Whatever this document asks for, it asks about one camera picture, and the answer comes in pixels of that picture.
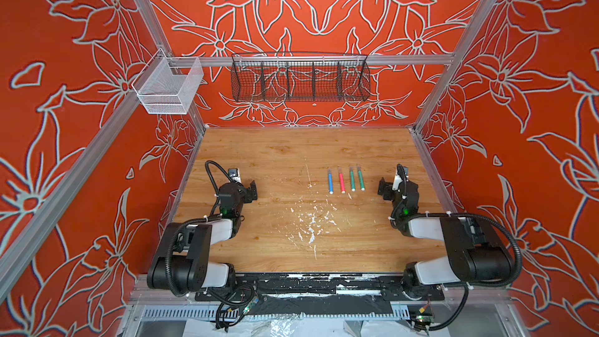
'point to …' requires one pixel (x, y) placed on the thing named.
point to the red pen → (342, 180)
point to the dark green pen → (352, 179)
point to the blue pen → (331, 186)
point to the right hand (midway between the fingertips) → (392, 177)
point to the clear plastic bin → (167, 85)
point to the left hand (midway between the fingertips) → (240, 181)
